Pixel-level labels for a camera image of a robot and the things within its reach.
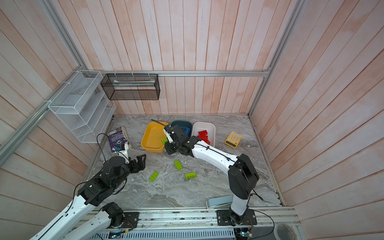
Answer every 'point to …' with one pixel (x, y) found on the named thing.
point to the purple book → (116, 136)
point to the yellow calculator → (233, 139)
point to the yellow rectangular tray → (153, 136)
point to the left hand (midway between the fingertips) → (139, 159)
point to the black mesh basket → (131, 86)
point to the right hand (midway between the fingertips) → (167, 146)
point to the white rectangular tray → (198, 126)
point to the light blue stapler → (218, 202)
